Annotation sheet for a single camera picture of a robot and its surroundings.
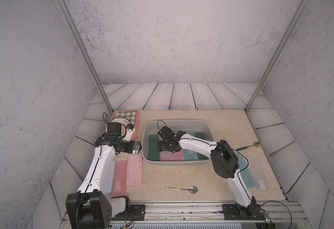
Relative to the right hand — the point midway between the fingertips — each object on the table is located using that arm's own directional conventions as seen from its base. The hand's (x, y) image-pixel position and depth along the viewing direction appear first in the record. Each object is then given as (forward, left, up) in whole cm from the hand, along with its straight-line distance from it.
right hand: (163, 148), depth 93 cm
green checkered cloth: (+32, +29, -3) cm, 44 cm away
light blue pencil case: (-22, +29, -3) cm, 37 cm away
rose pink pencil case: (-23, +24, -3) cm, 33 cm away
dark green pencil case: (-3, +7, -1) cm, 7 cm away
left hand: (-5, +15, +11) cm, 19 cm away
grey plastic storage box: (+13, +9, +5) cm, 17 cm away
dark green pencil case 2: (+13, -26, -5) cm, 30 cm away
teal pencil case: (-25, -34, +28) cm, 51 cm away
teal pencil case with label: (-3, -16, -4) cm, 17 cm away
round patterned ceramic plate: (+24, +32, -2) cm, 40 cm away
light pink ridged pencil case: (-13, +17, -3) cm, 22 cm away
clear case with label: (-18, -57, -5) cm, 60 cm away
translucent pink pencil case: (-3, -10, -4) cm, 11 cm away
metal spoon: (-24, -17, -4) cm, 29 cm away
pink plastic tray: (+26, +24, -6) cm, 35 cm away
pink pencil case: (-5, -1, -2) cm, 5 cm away
